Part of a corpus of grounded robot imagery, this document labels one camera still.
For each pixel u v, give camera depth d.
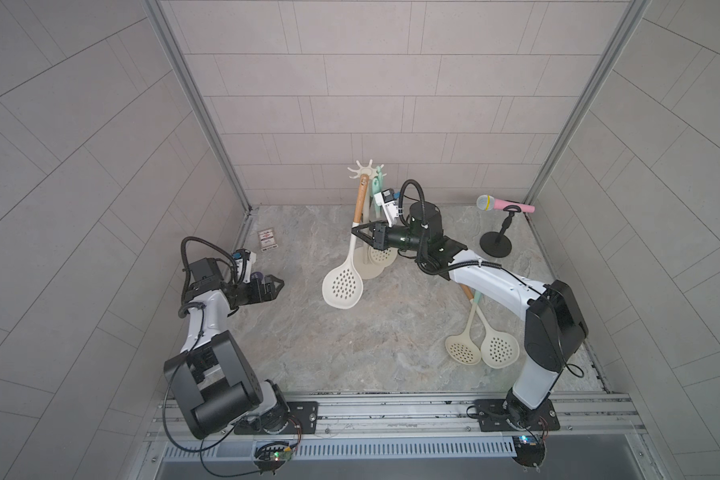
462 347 0.82
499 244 1.03
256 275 0.96
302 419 0.71
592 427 0.70
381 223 0.68
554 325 0.45
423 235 0.61
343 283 0.75
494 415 0.69
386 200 0.68
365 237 0.72
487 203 0.89
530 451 0.68
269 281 0.74
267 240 1.04
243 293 0.70
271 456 0.65
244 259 0.73
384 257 0.89
